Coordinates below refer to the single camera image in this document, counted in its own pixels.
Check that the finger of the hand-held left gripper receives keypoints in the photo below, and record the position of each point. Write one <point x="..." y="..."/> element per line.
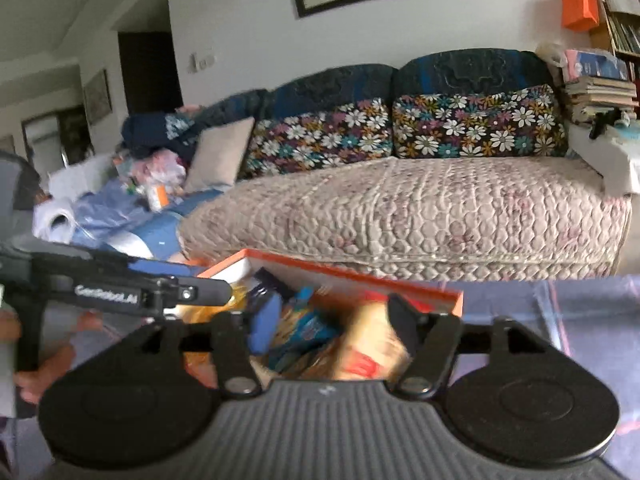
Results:
<point x="200" y="291"/>

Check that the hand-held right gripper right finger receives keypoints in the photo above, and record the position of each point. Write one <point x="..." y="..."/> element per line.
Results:
<point x="407" y="327"/>

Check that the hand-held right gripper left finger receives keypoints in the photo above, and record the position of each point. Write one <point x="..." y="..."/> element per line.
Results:
<point x="265" y="325"/>

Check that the golden bread packet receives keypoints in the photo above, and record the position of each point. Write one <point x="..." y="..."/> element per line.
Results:
<point x="370" y="340"/>

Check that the blue cookie packet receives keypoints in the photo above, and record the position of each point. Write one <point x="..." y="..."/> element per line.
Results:
<point x="305" y="327"/>

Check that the orange cardboard box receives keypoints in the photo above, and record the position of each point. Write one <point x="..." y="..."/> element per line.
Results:
<point x="445" y="304"/>

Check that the person's left hand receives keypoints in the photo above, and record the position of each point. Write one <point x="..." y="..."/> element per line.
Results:
<point x="50" y="365"/>

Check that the light blue cloth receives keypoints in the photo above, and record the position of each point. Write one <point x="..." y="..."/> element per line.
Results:
<point x="105" y="210"/>

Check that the white cloth bundle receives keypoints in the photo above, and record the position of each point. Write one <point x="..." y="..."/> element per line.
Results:
<point x="55" y="220"/>

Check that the orange medicine bottle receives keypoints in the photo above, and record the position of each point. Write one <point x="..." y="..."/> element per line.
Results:
<point x="157" y="199"/>

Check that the quilted beige sofa cover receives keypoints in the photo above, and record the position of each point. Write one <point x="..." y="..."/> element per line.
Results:
<point x="400" y="210"/>

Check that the pink clutter pile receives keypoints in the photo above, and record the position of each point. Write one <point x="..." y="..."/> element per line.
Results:
<point x="155" y="172"/>

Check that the beige pillow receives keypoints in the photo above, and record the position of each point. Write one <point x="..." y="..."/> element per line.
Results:
<point x="220" y="155"/>

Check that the dark blue garment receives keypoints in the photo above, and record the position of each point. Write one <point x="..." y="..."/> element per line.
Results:
<point x="155" y="135"/>

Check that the floral cushion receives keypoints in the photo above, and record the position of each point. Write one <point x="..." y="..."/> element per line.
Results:
<point x="320" y="140"/>
<point x="480" y="122"/>

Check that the small framed picture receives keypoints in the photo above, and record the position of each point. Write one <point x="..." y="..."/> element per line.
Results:
<point x="97" y="97"/>

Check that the dark blue sofa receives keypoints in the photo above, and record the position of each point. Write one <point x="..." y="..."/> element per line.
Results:
<point x="340" y="82"/>

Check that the stack of books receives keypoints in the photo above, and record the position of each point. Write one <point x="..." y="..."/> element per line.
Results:
<point x="597" y="90"/>

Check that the orange paper bag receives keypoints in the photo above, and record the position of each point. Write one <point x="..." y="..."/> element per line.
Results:
<point x="580" y="5"/>

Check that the wooden bookshelf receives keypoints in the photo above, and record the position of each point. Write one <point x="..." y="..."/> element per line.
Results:
<point x="620" y="10"/>

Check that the white wall switch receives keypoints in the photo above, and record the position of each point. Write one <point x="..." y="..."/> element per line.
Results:
<point x="202" y="62"/>

